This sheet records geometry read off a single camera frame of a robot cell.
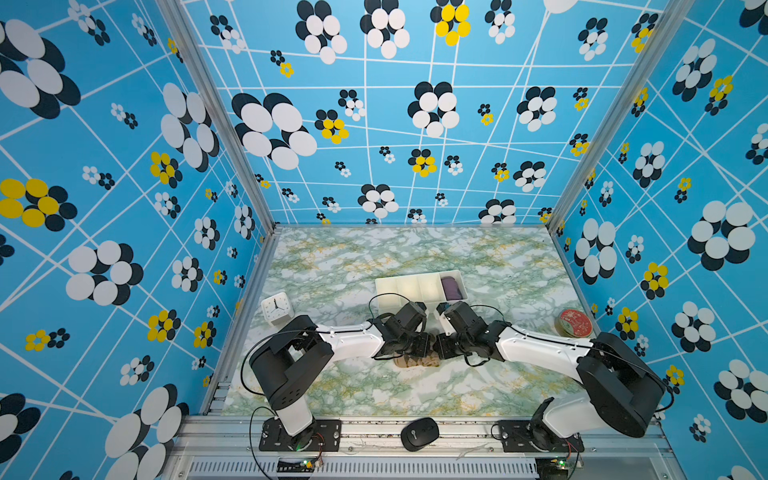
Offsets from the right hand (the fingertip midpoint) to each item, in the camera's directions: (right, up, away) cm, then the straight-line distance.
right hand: (435, 347), depth 87 cm
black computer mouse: (-6, -16, -15) cm, 23 cm away
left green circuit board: (-36, -23, -16) cm, 46 cm away
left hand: (-1, 0, -1) cm, 2 cm away
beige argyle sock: (-2, -2, -4) cm, 5 cm away
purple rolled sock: (+6, +17, +8) cm, 20 cm away
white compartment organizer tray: (0, +16, +14) cm, 21 cm away
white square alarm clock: (-49, +10, +6) cm, 51 cm away
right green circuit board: (+26, -23, -17) cm, 39 cm away
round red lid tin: (+42, +7, +2) cm, 43 cm away
